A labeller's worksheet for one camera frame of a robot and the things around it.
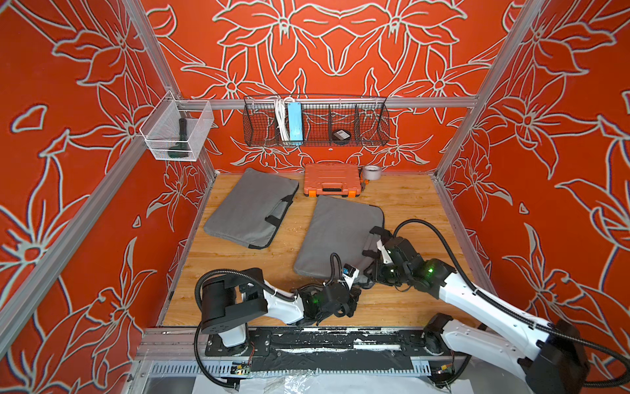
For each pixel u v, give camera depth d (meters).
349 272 0.71
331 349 0.73
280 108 0.88
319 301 0.63
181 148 0.80
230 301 0.46
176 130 0.90
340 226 0.97
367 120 1.00
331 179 1.15
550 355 0.38
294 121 0.89
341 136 0.95
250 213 1.01
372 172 1.17
